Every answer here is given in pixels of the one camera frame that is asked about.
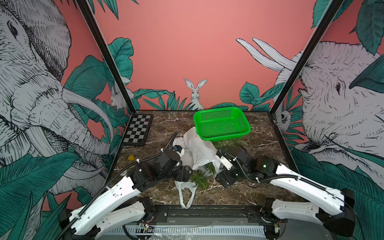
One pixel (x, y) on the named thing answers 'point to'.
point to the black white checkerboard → (138, 129)
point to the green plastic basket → (222, 123)
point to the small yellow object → (131, 157)
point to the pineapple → (199, 177)
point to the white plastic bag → (198, 153)
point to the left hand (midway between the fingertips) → (188, 169)
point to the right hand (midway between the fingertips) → (220, 171)
